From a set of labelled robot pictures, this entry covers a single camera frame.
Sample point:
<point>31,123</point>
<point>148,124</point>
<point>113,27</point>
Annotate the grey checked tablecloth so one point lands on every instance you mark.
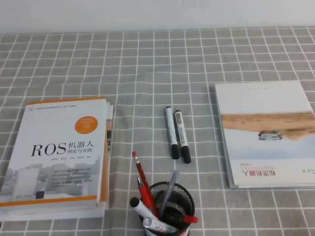
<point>141,73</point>

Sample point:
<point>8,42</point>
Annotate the red ballpoint pen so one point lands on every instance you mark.
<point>145,197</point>

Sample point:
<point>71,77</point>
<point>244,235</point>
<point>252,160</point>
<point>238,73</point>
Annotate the red pencil with eraser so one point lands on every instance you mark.
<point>143,178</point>

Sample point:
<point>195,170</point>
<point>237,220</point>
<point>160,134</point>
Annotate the black mesh pen holder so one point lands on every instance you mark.
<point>180,203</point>

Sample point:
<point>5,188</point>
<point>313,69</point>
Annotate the white Agilex robotics brochure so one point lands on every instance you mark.
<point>265,132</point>

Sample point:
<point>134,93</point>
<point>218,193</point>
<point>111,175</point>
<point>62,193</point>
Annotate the white marker in holder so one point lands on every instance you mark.
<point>141,209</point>

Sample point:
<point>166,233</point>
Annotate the white marker black ends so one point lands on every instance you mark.
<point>183,137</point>

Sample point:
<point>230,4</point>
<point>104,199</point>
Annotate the grey gel pen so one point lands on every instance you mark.
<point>168,191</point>

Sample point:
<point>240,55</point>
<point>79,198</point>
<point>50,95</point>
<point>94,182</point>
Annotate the silver tipped white marker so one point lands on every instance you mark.
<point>158,226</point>

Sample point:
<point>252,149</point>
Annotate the white marker black cap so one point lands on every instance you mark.
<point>172,133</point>

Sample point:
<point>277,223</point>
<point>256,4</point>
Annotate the white ROS robot book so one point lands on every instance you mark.
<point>56,157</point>

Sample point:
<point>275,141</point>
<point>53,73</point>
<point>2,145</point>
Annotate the red capped marker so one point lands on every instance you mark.
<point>183,219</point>

